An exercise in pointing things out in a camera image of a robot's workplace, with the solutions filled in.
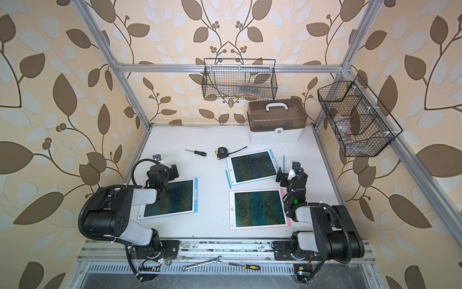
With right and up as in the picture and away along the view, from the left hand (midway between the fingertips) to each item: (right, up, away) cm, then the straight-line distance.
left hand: (161, 166), depth 94 cm
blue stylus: (+35, -8, +2) cm, 36 cm away
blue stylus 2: (+67, 0, +8) cm, 67 cm away
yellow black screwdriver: (+44, -37, -24) cm, 62 cm away
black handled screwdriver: (+17, +6, +12) cm, 22 cm away
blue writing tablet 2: (+11, -15, -5) cm, 20 cm away
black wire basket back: (+41, +47, +2) cm, 63 cm away
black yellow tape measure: (+31, +7, +11) cm, 34 cm away
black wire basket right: (+92, +19, -20) cm, 96 cm away
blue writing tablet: (+48, -1, +7) cm, 49 cm away
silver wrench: (+20, -38, -23) cm, 48 cm away
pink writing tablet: (+50, -20, -9) cm, 54 cm away
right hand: (+67, -1, -4) cm, 67 cm away
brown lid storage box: (+65, +26, +18) cm, 72 cm away
